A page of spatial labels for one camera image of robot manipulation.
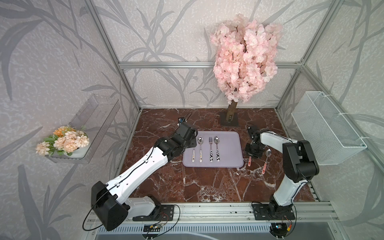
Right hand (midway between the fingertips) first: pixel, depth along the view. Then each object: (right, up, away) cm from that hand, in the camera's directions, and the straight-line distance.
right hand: (247, 155), depth 95 cm
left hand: (-34, +13, -18) cm, 41 cm away
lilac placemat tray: (-21, +3, +1) cm, 21 cm away
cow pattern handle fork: (-24, +1, -2) cm, 24 cm away
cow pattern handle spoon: (-20, +9, +4) cm, 22 cm away
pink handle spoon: (+12, +1, -2) cm, 12 cm away
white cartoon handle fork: (-35, 0, -1) cm, 35 cm away
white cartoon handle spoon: (-31, +9, +4) cm, 32 cm away
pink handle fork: (0, -3, -4) cm, 5 cm away
